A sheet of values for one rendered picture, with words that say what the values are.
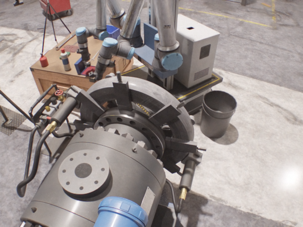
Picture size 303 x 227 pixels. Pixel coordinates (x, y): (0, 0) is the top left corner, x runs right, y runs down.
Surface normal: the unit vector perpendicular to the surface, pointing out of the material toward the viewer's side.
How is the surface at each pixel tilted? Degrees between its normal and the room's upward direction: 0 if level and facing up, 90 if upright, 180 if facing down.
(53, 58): 0
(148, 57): 0
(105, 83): 38
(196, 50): 90
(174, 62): 95
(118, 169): 24
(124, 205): 12
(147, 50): 0
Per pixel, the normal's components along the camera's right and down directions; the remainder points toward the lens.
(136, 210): 0.58, -0.44
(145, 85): 0.21, -0.66
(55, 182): -0.38, -0.74
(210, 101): 0.32, 0.63
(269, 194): 0.00, -0.71
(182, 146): -0.30, 0.67
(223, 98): -0.58, 0.53
